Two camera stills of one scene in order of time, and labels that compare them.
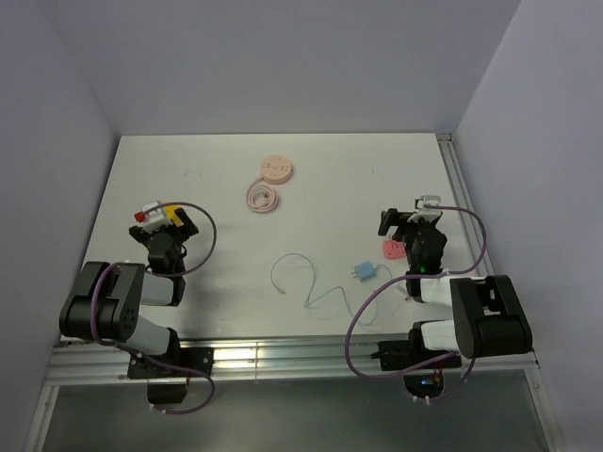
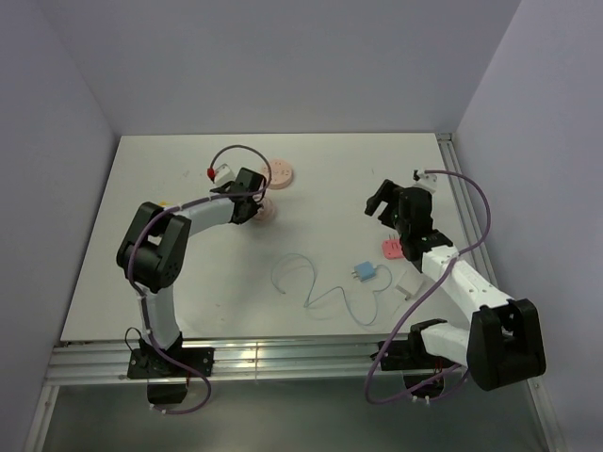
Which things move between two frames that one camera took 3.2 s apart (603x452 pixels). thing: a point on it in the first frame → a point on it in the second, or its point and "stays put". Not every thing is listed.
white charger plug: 402,286 stays put
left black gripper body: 178,234 → 253,210
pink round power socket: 275,169 stays put
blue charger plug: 365,271 stays put
